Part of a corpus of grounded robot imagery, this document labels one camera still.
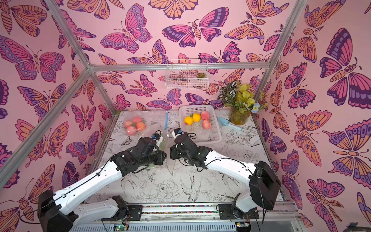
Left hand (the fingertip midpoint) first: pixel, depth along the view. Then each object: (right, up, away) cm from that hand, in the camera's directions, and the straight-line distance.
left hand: (168, 154), depth 76 cm
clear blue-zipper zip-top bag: (-23, +20, +39) cm, 49 cm away
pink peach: (+23, +23, +33) cm, 46 cm away
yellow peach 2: (+17, +21, +31) cm, 41 cm away
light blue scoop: (+39, +18, +36) cm, 56 cm away
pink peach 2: (-30, +11, +27) cm, 42 cm away
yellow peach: (+11, +18, +30) cm, 37 cm away
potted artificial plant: (+45, +35, +25) cm, 62 cm away
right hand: (+1, +4, +2) cm, 4 cm away
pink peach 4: (-33, +17, +29) cm, 47 cm away
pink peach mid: (+24, +16, +27) cm, 39 cm away
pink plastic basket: (+16, +11, +32) cm, 38 cm away
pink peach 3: (-29, +20, +33) cm, 48 cm away
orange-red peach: (-24, +14, +27) cm, 39 cm away
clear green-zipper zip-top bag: (-1, +5, -2) cm, 5 cm away
